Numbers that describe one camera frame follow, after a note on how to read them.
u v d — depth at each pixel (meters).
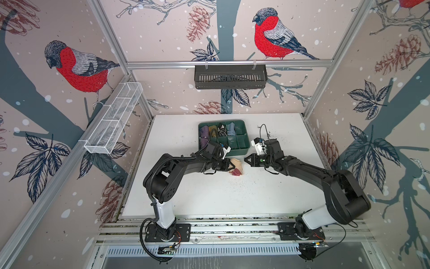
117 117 0.80
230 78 1.06
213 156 0.77
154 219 0.59
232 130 1.04
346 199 0.44
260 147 0.82
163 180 0.49
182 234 0.73
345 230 0.74
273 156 0.71
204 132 1.04
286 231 0.73
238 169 0.89
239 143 1.10
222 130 1.03
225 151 0.88
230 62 0.94
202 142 0.98
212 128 1.07
